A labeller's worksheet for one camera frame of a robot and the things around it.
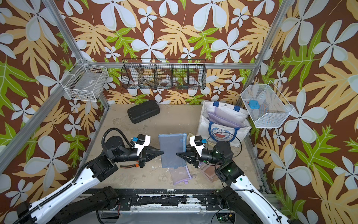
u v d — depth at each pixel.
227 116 0.90
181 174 0.84
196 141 0.52
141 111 1.08
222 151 0.50
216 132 0.88
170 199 0.76
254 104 0.86
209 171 0.84
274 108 0.77
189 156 0.56
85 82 0.85
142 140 0.50
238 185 0.49
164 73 0.96
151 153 0.56
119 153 0.53
